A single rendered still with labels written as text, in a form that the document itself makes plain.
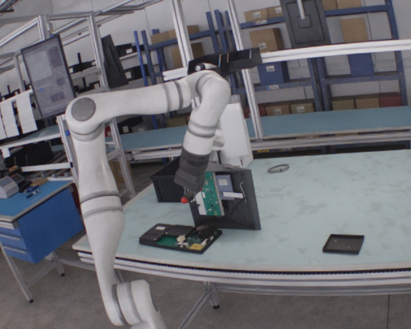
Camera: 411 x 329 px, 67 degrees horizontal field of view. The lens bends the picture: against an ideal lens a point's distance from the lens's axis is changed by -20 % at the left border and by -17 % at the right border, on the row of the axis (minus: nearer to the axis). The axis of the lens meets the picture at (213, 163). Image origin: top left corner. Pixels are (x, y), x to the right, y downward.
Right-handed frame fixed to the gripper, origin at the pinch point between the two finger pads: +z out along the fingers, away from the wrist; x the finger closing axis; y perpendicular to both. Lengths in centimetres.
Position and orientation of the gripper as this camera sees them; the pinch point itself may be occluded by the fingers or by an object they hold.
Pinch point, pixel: (188, 198)
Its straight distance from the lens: 107.7
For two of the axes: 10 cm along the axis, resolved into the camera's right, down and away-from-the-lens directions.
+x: 8.7, 4.0, -3.0
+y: -4.5, 3.6, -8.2
